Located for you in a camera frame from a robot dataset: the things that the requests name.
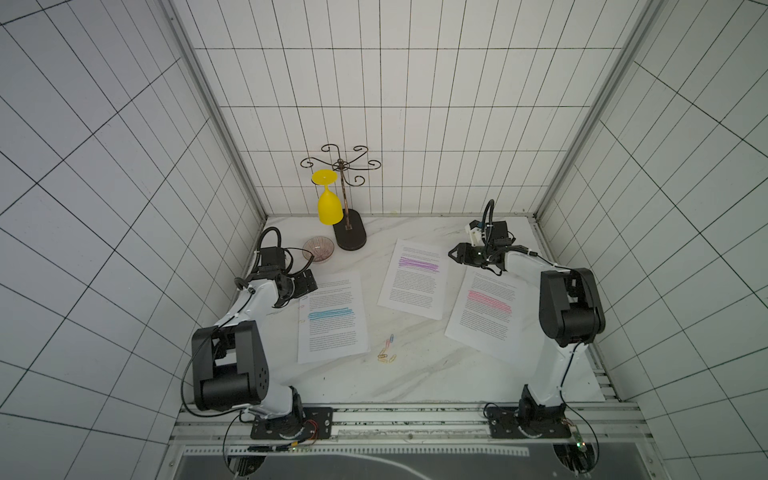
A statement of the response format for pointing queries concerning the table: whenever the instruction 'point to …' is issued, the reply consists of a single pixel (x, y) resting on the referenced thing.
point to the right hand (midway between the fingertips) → (460, 248)
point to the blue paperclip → (391, 338)
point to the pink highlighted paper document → (494, 313)
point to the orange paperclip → (392, 358)
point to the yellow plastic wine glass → (329, 206)
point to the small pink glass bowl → (321, 247)
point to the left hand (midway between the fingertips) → (302, 291)
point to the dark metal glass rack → (351, 233)
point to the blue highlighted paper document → (332, 320)
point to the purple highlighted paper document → (415, 279)
